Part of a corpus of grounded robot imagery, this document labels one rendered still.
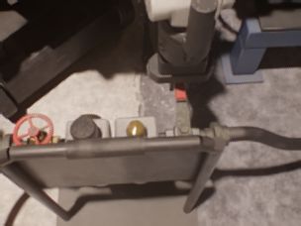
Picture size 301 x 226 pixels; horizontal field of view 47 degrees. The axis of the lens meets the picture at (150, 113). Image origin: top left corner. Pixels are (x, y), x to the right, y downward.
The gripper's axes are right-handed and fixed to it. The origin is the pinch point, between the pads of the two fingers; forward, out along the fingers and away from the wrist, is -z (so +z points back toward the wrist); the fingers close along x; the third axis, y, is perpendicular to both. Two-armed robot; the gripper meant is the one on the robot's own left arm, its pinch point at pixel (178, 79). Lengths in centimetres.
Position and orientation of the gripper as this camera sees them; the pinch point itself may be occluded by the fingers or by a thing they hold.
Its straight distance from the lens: 69.2
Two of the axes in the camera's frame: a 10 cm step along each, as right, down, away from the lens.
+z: 0.0, -4.5, -8.9
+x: 10.0, -0.6, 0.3
